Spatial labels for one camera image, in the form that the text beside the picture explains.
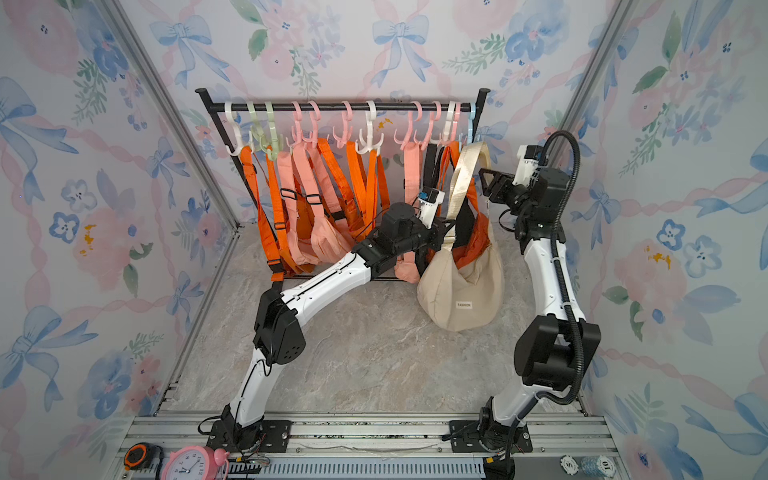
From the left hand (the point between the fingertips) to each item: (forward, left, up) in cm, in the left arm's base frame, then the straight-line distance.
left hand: (458, 219), depth 75 cm
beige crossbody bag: (-10, -1, -19) cm, 21 cm away
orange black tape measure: (-47, +74, -30) cm, 93 cm away
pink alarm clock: (-49, +62, -30) cm, 84 cm away
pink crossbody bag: (-2, +12, -17) cm, 21 cm away
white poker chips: (-49, -29, -27) cm, 63 cm away
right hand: (+10, -8, +8) cm, 15 cm away
